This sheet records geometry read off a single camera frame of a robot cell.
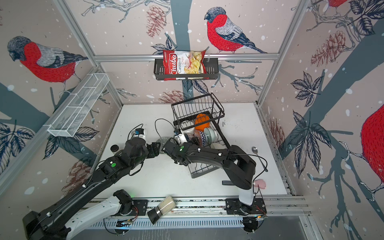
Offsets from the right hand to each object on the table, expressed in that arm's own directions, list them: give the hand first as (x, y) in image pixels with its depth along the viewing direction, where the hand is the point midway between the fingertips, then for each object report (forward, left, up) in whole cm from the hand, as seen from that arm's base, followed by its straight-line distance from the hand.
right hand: (189, 145), depth 85 cm
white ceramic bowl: (+11, +1, -2) cm, 11 cm away
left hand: (-6, +16, +10) cm, 20 cm away
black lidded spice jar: (-4, +44, 0) cm, 44 cm away
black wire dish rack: (+16, +4, +10) cm, 19 cm away
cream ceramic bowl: (0, -17, -2) cm, 17 cm away
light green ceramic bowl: (+7, -13, -1) cm, 15 cm away
